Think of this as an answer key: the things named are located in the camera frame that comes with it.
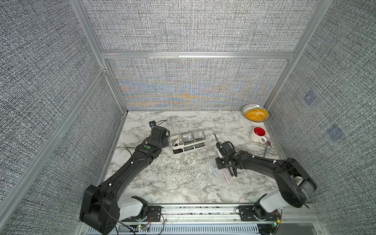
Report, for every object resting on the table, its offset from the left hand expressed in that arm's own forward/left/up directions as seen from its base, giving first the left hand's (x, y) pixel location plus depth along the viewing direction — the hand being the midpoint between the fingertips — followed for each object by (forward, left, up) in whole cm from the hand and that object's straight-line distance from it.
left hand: (164, 135), depth 83 cm
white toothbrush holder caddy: (-2, -9, -11) cm, 14 cm away
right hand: (-8, -32, -15) cm, 37 cm away
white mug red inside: (+5, -59, -10) cm, 61 cm away
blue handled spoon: (+3, -69, -17) cm, 71 cm away
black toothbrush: (+8, -34, -17) cm, 39 cm away
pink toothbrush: (-19, -35, -17) cm, 43 cm away
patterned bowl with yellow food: (+25, -65, -11) cm, 71 cm away
